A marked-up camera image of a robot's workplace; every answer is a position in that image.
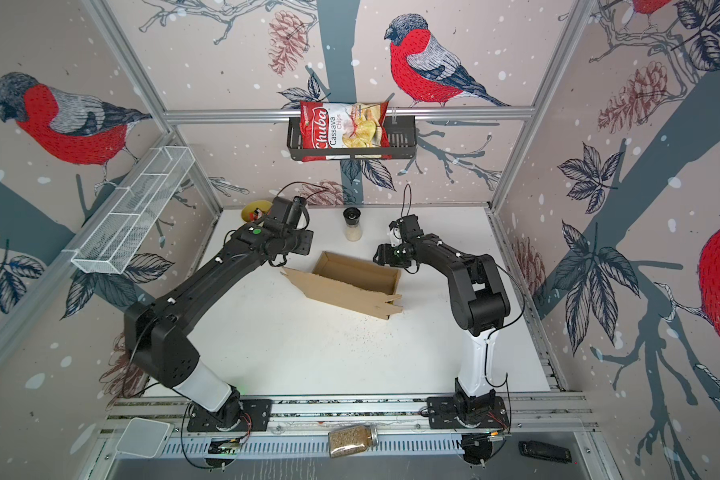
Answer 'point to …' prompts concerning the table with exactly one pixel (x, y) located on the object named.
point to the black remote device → (533, 448)
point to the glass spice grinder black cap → (352, 229)
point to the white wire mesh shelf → (116, 232)
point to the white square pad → (142, 437)
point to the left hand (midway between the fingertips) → (303, 236)
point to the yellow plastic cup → (252, 206)
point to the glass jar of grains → (352, 440)
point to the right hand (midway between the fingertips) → (378, 263)
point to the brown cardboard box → (352, 285)
